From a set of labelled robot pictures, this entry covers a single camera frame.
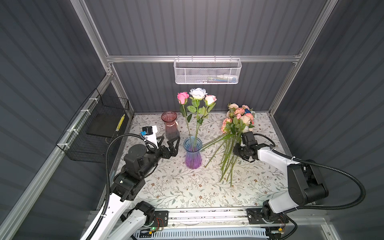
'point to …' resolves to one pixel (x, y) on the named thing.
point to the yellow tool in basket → (120, 123)
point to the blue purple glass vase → (192, 145)
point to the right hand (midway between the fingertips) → (236, 151)
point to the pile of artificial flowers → (240, 118)
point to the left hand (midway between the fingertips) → (172, 137)
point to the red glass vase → (172, 127)
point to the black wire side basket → (103, 117)
